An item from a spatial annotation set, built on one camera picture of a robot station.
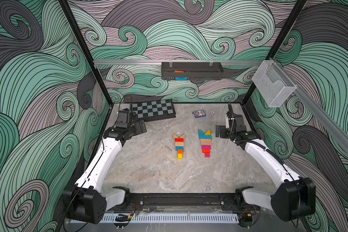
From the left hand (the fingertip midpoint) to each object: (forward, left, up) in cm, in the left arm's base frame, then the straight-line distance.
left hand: (137, 126), depth 80 cm
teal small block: (-3, -24, -21) cm, 32 cm away
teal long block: (+6, -43, -21) cm, 48 cm away
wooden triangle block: (+5, -27, -19) cm, 34 cm away
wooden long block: (+3, -44, -22) cm, 49 cm away
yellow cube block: (-10, -25, -19) cm, 33 cm away
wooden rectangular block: (0, -25, -20) cm, 32 cm away
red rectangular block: (+3, -26, -20) cm, 33 cm away
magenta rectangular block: (-2, -43, -21) cm, 48 cm away
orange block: (-5, -42, -21) cm, 47 cm away
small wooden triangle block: (+5, -22, -19) cm, 30 cm away
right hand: (+1, -52, -4) cm, 52 cm away
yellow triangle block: (+8, -46, -20) cm, 50 cm away
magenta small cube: (-8, -42, -20) cm, 48 cm away
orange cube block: (-6, -25, -19) cm, 32 cm away
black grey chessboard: (+27, -7, -17) cm, 33 cm away
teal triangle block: (+10, -40, -22) cm, 47 cm away
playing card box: (+26, -41, -19) cm, 52 cm away
